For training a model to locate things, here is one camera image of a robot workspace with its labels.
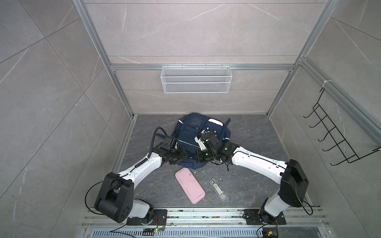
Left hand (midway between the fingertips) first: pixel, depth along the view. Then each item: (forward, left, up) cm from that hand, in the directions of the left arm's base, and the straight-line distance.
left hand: (186, 152), depth 86 cm
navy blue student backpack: (+23, -3, -4) cm, 24 cm away
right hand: (-5, -4, +5) cm, 8 cm away
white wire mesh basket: (+46, -8, +19) cm, 51 cm away
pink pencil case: (-19, -3, -7) cm, 20 cm away
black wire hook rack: (-12, -72, +21) cm, 76 cm away
